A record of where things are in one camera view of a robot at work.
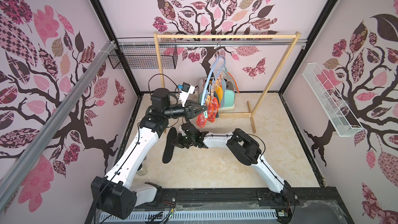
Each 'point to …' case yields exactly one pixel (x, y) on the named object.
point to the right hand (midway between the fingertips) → (170, 145)
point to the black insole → (168, 149)
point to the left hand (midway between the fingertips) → (204, 110)
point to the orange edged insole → (229, 78)
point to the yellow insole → (219, 93)
